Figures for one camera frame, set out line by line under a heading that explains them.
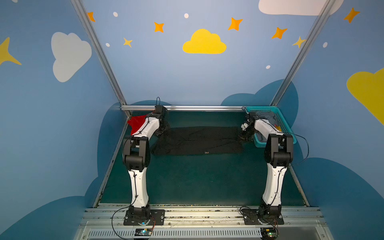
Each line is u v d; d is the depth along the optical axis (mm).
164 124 954
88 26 738
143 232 715
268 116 1076
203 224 739
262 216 675
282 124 1062
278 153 592
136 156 556
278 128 1070
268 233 714
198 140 1109
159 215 753
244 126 939
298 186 907
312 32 784
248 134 905
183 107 1266
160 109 833
